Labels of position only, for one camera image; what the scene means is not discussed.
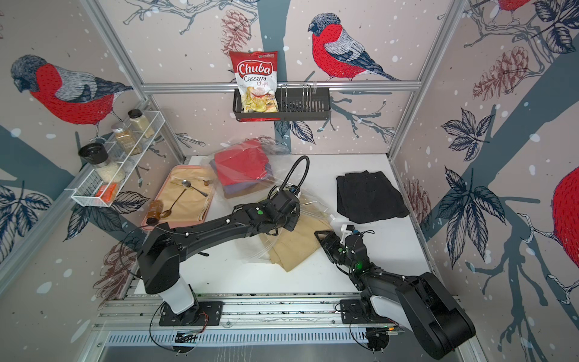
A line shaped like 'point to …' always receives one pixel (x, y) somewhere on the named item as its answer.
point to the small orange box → (107, 192)
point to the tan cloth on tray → (187, 193)
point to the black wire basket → (304, 104)
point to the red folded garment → (245, 163)
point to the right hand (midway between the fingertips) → (317, 237)
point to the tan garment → (288, 249)
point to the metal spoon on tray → (187, 183)
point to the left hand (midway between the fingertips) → (298, 211)
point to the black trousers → (367, 197)
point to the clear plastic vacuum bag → (280, 176)
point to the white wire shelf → (100, 184)
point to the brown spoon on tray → (167, 213)
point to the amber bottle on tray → (155, 212)
